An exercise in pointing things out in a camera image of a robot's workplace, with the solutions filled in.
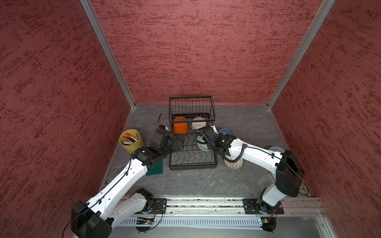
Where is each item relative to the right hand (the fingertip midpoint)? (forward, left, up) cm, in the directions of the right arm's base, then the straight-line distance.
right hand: (213, 141), depth 85 cm
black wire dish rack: (+28, +15, -8) cm, 33 cm away
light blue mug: (-3, -38, -6) cm, 39 cm away
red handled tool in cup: (+4, +51, -3) cm, 51 cm away
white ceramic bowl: (+15, +9, -4) cm, 18 cm away
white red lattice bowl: (-11, -13, -12) cm, 20 cm away
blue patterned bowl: (+10, -10, -5) cm, 15 cm away
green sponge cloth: (-10, +35, -13) cm, 39 cm away
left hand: (-5, +21, +4) cm, 22 cm away
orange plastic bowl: (+14, +20, -5) cm, 25 cm away
